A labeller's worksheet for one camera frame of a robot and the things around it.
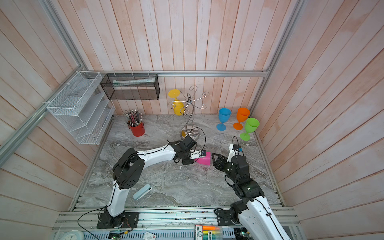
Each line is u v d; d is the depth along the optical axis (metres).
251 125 0.93
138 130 1.09
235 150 0.67
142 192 0.79
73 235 0.67
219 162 0.66
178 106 0.93
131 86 1.07
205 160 0.88
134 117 1.00
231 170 0.60
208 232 0.69
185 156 0.79
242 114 1.01
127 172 0.54
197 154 0.82
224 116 1.01
